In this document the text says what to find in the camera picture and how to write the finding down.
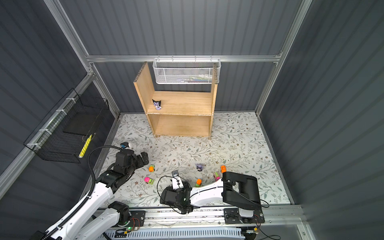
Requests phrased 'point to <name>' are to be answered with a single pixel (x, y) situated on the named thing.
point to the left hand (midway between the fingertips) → (140, 156)
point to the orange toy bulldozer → (223, 169)
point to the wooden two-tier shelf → (177, 114)
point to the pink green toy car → (150, 181)
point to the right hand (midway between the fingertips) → (174, 188)
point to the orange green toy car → (151, 168)
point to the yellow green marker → (85, 146)
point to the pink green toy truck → (216, 176)
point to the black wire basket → (66, 133)
